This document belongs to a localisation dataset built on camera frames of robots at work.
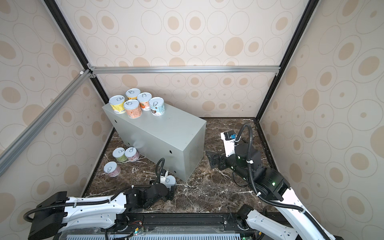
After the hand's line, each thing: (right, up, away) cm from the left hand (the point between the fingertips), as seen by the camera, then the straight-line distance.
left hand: (175, 186), depth 80 cm
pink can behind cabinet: (-28, +15, +13) cm, 35 cm away
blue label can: (-3, +2, +3) cm, 5 cm away
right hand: (+20, +22, -17) cm, 34 cm away
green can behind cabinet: (-37, +15, +13) cm, 42 cm away
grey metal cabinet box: (+3, +27, -14) cm, 30 cm away
